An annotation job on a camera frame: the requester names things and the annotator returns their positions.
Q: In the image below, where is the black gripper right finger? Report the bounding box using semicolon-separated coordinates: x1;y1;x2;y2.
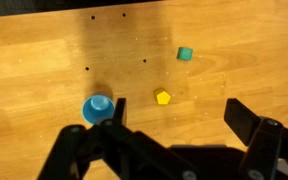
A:
224;98;288;180

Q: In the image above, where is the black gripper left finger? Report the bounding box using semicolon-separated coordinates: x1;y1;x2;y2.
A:
38;98;198;180

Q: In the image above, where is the yellow pentagon block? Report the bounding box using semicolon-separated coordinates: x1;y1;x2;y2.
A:
153;88;171;105

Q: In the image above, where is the blue plastic cup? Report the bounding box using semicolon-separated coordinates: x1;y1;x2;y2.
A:
82;94;115;124

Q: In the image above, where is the green cube block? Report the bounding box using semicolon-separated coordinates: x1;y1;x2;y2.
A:
177;47;193;61

